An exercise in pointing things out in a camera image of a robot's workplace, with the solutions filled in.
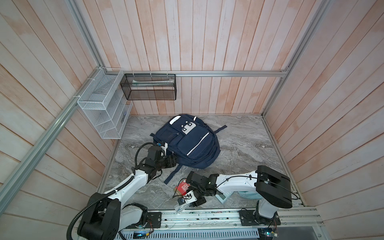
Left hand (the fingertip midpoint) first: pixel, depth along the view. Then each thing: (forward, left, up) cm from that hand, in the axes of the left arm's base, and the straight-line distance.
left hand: (174, 161), depth 86 cm
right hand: (-18, -8, -9) cm, 22 cm away
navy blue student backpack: (+12, -13, 0) cm, 17 cm away
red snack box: (-13, -5, -7) cm, 15 cm away
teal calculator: (-18, -27, -7) cm, 34 cm away
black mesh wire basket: (+49, +20, +17) cm, 56 cm away
